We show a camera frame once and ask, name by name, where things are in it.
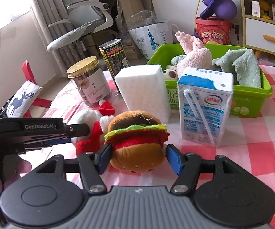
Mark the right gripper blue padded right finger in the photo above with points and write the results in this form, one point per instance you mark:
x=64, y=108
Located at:
x=186, y=166

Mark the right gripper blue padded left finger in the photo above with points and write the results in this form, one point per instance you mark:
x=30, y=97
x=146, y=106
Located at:
x=91, y=166

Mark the santa plush toy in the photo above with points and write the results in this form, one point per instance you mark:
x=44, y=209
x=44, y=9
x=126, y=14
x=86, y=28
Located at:
x=98, y=121

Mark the hamburger plush toy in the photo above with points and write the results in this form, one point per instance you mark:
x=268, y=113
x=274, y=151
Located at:
x=137, y=139

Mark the white sponge block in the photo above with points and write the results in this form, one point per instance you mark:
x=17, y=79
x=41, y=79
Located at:
x=143, y=88

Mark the deer print pillow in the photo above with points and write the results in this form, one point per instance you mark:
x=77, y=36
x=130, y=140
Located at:
x=21, y=101

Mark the red chair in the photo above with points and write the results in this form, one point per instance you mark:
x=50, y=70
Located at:
x=30, y=77

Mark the blue white milk carton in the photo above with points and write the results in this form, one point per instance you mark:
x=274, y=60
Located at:
x=205, y=98

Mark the gold lid cookie jar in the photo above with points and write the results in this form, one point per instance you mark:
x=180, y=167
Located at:
x=90, y=81

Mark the green plastic basket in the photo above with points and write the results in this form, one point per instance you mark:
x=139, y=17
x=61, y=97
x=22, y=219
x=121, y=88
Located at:
x=247, y=101

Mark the small bear plush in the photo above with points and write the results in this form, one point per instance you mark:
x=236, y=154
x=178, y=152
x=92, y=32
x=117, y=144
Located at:
x=170, y=73

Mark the pink bunny plush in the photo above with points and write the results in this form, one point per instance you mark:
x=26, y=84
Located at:
x=196, y=54

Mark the black yellow tin can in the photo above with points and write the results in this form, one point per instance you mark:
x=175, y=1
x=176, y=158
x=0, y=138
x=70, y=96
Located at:
x=114, y=56

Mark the light green towel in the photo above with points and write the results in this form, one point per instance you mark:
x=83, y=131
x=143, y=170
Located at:
x=243, y=64

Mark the white paper shopping bag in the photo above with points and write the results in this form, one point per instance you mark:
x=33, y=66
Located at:
x=150, y=37

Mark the red snack bucket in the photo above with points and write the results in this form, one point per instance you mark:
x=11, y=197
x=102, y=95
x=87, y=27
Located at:
x=213, y=30

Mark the grey office chair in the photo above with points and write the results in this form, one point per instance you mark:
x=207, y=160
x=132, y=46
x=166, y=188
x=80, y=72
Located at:
x=87, y=17

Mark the purple bounce ball toy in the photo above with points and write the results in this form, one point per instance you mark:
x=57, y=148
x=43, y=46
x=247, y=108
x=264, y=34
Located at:
x=223, y=9

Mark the white yellow drawer cabinet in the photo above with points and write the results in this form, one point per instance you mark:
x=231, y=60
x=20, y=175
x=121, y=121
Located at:
x=266, y=16

